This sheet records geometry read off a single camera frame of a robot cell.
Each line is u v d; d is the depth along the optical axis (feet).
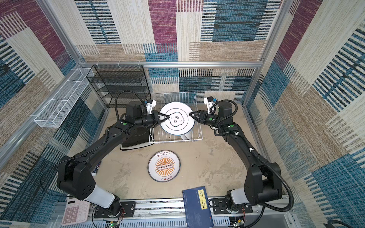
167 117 2.54
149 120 2.30
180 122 2.55
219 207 2.39
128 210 2.40
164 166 2.86
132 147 3.05
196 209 2.41
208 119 2.29
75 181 1.41
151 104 2.44
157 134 3.45
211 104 2.39
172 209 2.46
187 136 2.93
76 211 2.35
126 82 3.55
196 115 2.58
